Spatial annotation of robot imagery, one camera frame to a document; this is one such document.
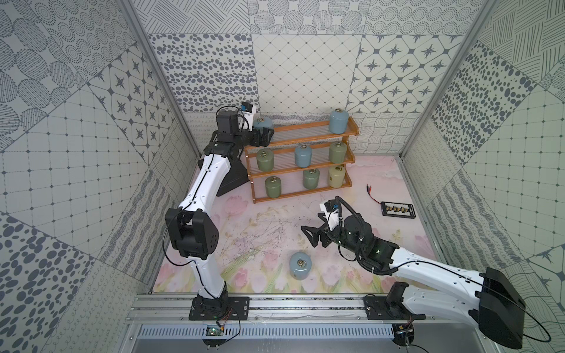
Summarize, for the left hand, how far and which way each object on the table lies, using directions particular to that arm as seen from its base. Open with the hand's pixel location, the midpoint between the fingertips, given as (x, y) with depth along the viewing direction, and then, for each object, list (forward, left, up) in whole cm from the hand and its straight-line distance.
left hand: (271, 127), depth 81 cm
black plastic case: (-3, +18, -25) cm, 31 cm away
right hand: (-29, -15, -20) cm, 38 cm away
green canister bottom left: (-6, +1, -28) cm, 29 cm away
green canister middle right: (+3, -27, -15) cm, 31 cm away
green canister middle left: (-3, +4, -14) cm, 15 cm away
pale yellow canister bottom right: (+1, -28, -28) cm, 40 cm away
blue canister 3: (0, -12, -14) cm, 19 cm away
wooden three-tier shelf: (+7, -17, -9) cm, 20 cm away
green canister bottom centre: (-1, -16, -28) cm, 33 cm away
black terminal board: (-13, -56, -36) cm, 68 cm away
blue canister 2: (+5, -26, -1) cm, 26 cm away
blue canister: (-41, -11, -28) cm, 51 cm away
